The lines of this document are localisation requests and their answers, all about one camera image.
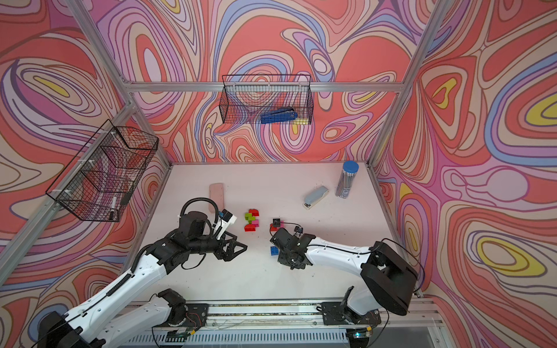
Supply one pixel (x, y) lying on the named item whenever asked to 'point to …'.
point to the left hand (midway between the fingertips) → (242, 244)
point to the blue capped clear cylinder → (347, 179)
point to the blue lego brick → (274, 251)
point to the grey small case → (312, 198)
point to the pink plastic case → (216, 193)
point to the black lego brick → (276, 222)
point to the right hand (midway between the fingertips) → (288, 265)
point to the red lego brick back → (273, 228)
